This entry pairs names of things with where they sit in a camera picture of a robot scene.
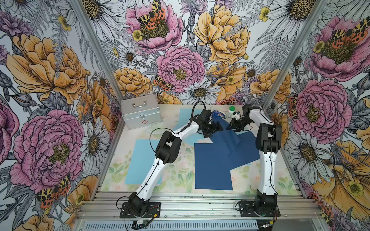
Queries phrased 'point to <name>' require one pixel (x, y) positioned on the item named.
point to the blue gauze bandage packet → (217, 113)
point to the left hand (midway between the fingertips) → (218, 134)
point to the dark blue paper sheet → (212, 166)
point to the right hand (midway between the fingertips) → (229, 130)
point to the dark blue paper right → (230, 136)
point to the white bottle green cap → (231, 109)
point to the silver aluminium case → (141, 111)
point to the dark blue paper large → (247, 150)
